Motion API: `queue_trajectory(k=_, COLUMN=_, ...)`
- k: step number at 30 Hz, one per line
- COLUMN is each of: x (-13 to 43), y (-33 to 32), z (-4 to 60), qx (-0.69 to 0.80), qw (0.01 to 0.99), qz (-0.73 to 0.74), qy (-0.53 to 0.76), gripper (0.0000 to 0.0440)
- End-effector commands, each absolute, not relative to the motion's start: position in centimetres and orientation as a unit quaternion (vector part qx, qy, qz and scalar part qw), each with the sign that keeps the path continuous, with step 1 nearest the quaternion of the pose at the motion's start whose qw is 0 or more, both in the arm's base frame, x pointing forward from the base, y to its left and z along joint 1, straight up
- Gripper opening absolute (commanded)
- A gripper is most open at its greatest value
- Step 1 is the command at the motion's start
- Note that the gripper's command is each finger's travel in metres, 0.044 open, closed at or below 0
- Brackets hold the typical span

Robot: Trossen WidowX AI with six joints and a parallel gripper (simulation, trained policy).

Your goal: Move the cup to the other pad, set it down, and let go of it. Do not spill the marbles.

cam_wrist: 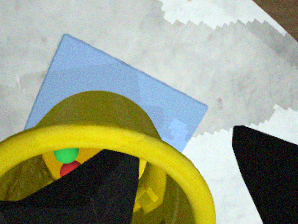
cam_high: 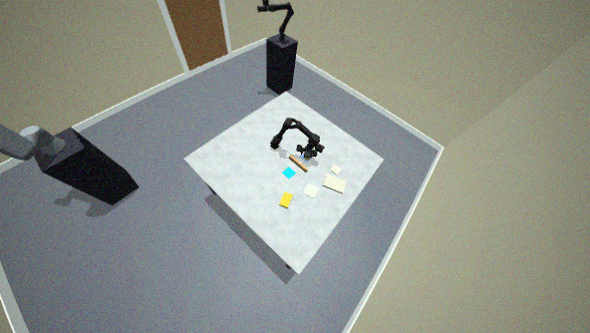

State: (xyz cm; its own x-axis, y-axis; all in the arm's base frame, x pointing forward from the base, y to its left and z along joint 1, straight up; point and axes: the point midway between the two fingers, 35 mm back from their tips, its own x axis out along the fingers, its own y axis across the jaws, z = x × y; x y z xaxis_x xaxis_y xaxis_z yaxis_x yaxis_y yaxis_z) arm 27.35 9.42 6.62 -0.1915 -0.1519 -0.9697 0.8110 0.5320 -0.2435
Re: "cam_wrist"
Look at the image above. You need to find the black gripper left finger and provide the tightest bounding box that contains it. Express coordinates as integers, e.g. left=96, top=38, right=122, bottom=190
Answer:
left=0, top=149, right=140, bottom=224

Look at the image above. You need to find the green marble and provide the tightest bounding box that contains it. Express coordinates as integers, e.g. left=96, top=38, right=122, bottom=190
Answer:
left=55, top=148, right=78, bottom=164

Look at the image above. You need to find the red marble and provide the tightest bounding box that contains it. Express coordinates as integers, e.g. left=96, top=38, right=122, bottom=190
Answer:
left=60, top=160, right=81, bottom=177

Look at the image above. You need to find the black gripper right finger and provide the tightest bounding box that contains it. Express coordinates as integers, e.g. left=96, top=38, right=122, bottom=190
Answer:
left=231, top=125, right=298, bottom=224

